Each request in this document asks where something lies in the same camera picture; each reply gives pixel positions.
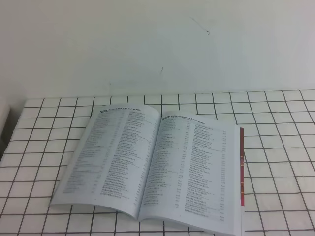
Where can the white HEEC catalogue book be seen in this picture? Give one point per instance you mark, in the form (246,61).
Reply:
(175,166)

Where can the white black-grid tablecloth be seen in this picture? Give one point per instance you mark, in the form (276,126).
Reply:
(279,143)

